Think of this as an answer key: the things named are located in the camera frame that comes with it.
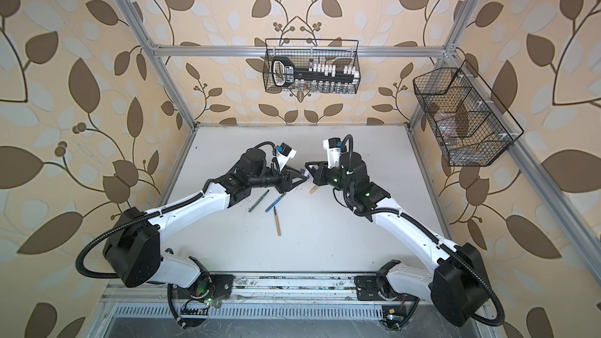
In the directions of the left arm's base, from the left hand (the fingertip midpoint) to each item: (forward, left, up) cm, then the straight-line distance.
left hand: (303, 173), depth 76 cm
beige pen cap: (+6, -4, -22) cm, 23 cm away
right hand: (+1, -1, +2) cm, 3 cm away
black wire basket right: (+11, -53, +12) cm, 55 cm away
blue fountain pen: (-1, +13, -23) cm, 26 cm away
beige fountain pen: (-9, +10, -23) cm, 26 cm away
